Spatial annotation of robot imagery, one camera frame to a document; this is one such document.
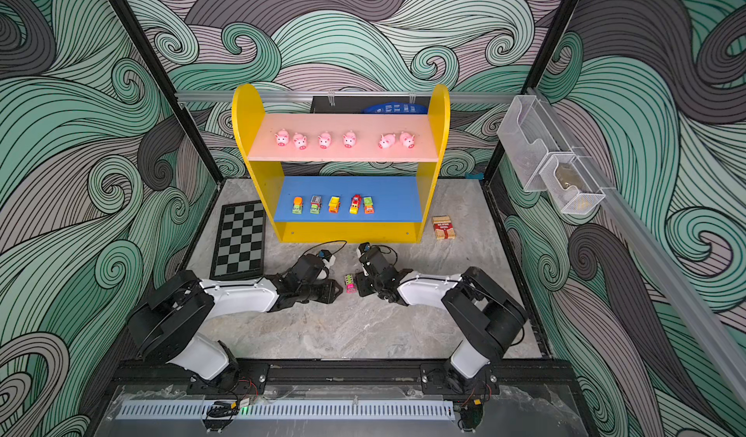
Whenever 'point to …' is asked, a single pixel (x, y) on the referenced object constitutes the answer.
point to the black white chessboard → (239, 245)
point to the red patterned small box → (444, 227)
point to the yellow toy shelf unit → (343, 209)
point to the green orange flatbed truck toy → (368, 205)
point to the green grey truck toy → (316, 204)
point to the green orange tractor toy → (297, 206)
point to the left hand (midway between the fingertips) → (340, 286)
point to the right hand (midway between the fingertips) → (363, 277)
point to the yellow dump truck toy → (334, 204)
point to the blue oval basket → (395, 108)
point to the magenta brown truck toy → (350, 285)
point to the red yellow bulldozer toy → (356, 202)
